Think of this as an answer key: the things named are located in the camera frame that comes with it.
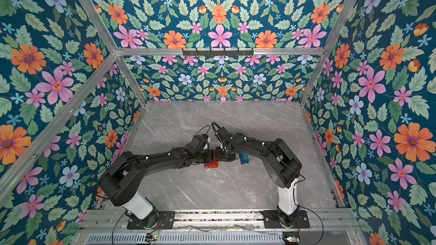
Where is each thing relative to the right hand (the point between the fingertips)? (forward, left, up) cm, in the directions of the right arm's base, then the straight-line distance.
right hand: (218, 158), depth 91 cm
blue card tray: (-1, -14, +2) cm, 15 cm away
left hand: (+1, 0, +4) cm, 4 cm away
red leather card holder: (-3, +2, -1) cm, 4 cm away
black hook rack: (+46, 0, +36) cm, 58 cm away
